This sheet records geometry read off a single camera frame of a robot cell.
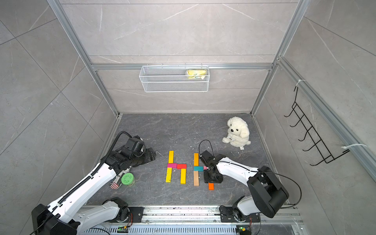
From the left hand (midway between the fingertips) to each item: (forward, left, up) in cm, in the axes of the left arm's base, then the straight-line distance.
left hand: (152, 153), depth 78 cm
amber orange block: (+2, -25, -16) cm, 29 cm away
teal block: (-3, -26, -16) cm, 31 cm away
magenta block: (0, -10, -16) cm, 19 cm away
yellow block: (-8, -16, -16) cm, 24 cm away
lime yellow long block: (-6, -8, -15) cm, 18 cm away
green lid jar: (-9, +15, -12) cm, 21 cm away
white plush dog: (+13, -51, -1) cm, 53 cm away
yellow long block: (+4, -8, -16) cm, 18 cm away
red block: (-1, -15, -16) cm, 22 cm away
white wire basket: (+51, -11, +13) cm, 54 cm away
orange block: (-14, -32, -15) cm, 38 cm away
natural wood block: (-9, -24, -16) cm, 30 cm away
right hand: (-10, -32, -16) cm, 38 cm away
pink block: (-3, -29, -14) cm, 33 cm away
